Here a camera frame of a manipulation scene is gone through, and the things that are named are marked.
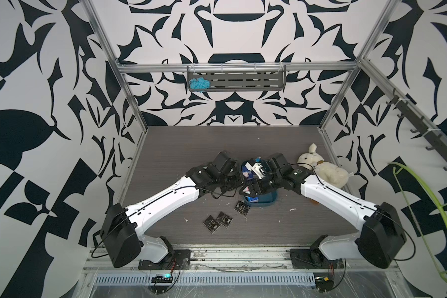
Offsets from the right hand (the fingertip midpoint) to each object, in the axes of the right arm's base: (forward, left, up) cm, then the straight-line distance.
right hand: (242, 188), depth 77 cm
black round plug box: (-31, -30, -18) cm, 47 cm away
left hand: (+2, -2, +5) cm, 6 cm away
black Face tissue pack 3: (-10, +13, -13) cm, 21 cm away
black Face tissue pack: (-3, -1, -13) cm, 14 cm away
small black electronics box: (-29, +30, -18) cm, 45 cm away
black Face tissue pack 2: (-8, +8, -14) cm, 18 cm away
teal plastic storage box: (-3, -5, +9) cm, 10 cm away
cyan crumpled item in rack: (+46, +19, +19) cm, 53 cm away
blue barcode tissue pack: (+5, -4, +3) cm, 7 cm away
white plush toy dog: (+10, -42, -6) cm, 44 cm away
